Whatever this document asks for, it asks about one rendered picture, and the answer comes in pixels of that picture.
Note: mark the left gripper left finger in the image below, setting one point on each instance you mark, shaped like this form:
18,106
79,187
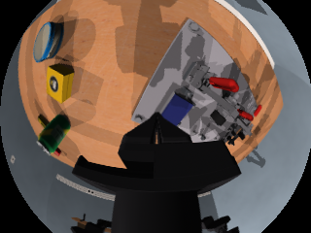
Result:
142,133

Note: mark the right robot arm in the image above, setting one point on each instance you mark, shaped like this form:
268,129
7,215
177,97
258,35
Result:
222,230

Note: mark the green drink can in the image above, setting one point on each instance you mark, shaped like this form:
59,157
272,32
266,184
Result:
53,134

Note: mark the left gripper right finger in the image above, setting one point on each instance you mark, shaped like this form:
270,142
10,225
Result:
168,133

